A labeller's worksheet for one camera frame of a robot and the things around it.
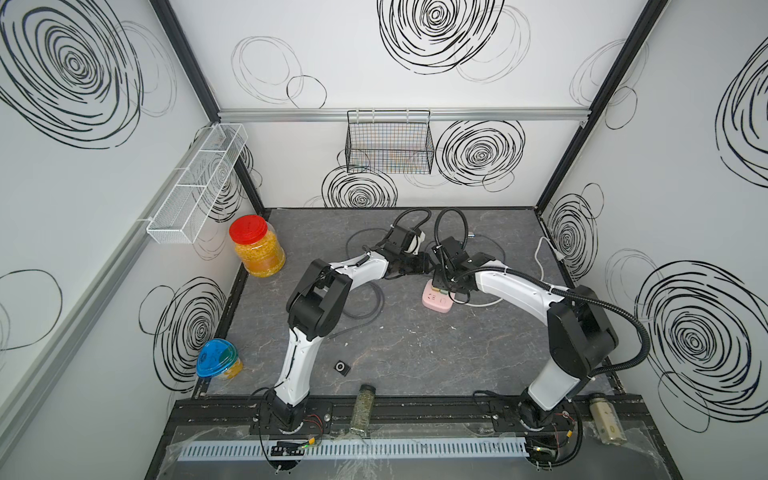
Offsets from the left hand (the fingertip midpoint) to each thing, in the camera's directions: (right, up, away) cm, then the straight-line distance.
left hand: (433, 267), depth 95 cm
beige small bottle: (+38, -35, -26) cm, 57 cm away
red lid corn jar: (-55, +7, -4) cm, 55 cm away
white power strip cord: (+38, -1, +6) cm, 38 cm away
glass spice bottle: (-21, -34, -25) cm, 47 cm away
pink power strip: (0, -10, -4) cm, 11 cm away
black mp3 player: (-27, -26, -15) cm, 40 cm away
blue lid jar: (-57, -21, -21) cm, 65 cm away
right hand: (+2, -4, -4) cm, 6 cm away
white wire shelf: (-65, +14, -23) cm, 71 cm away
